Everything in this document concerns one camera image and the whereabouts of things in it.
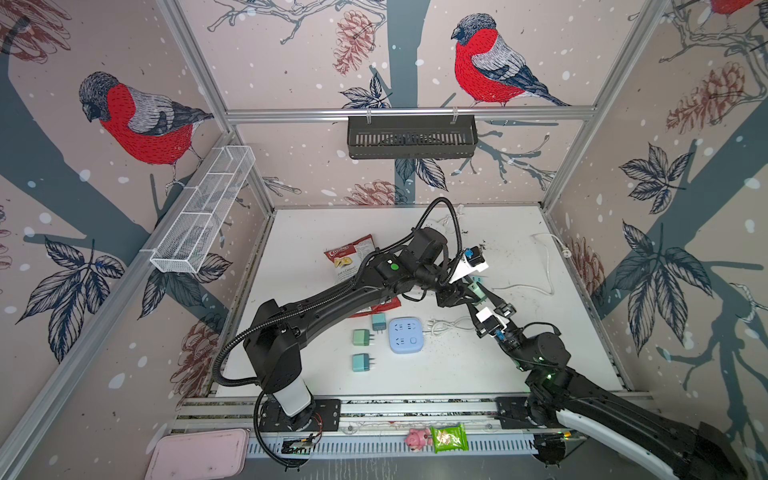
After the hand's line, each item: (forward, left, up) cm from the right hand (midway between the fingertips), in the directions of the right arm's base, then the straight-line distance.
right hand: (473, 290), depth 69 cm
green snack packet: (-27, +5, -23) cm, 35 cm away
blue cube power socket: (-3, +16, -22) cm, 27 cm away
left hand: (-1, 0, +1) cm, 2 cm away
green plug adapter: (0, 0, +1) cm, 1 cm away
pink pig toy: (-28, +13, -22) cm, 37 cm away
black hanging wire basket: (+60, +14, +5) cm, 62 cm away
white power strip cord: (+34, -44, -29) cm, 63 cm away
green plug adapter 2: (-4, +29, -22) cm, 37 cm away
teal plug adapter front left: (-11, +28, -22) cm, 38 cm away
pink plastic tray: (-33, +63, -21) cm, 75 cm away
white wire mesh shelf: (+5, +70, +9) cm, 70 cm away
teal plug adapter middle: (+1, +24, -22) cm, 33 cm away
